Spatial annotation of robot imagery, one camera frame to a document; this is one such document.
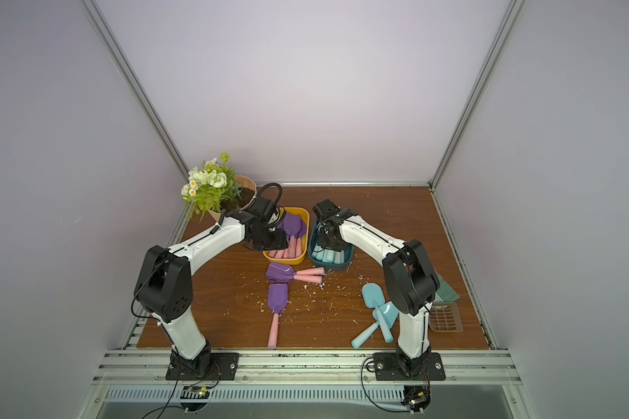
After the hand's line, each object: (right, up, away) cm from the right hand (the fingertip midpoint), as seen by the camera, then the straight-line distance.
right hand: (329, 234), depth 92 cm
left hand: (-15, -3, -2) cm, 16 cm away
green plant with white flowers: (-38, +16, -12) cm, 43 cm away
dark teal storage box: (-6, -3, +4) cm, 8 cm away
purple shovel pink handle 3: (-18, -22, -6) cm, 29 cm away
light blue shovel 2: (+15, -21, -7) cm, 26 cm away
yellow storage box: (-11, -3, +8) cm, 14 cm away
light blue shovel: (0, -7, -4) cm, 8 cm away
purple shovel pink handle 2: (-17, -14, 0) cm, 22 cm away
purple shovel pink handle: (-15, -7, 0) cm, 16 cm away
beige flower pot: (-35, +13, +7) cm, 38 cm away
